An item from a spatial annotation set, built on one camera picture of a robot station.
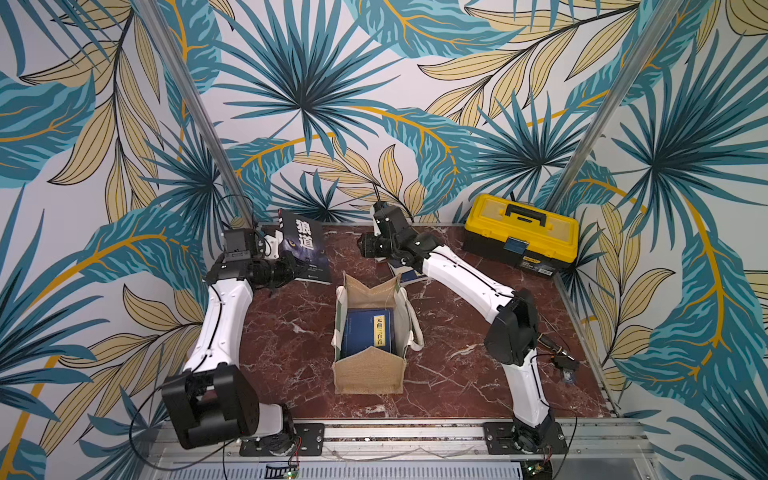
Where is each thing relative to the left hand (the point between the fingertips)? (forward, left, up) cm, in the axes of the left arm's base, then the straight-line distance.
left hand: (307, 268), depth 79 cm
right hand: (+10, -14, 0) cm, 17 cm away
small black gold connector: (-15, -72, -20) cm, 76 cm away
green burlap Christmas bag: (-23, -18, -9) cm, 31 cm away
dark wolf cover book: (+11, +2, +1) cm, 11 cm away
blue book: (-10, -16, -14) cm, 24 cm away
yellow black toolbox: (+20, -64, -6) cm, 67 cm away
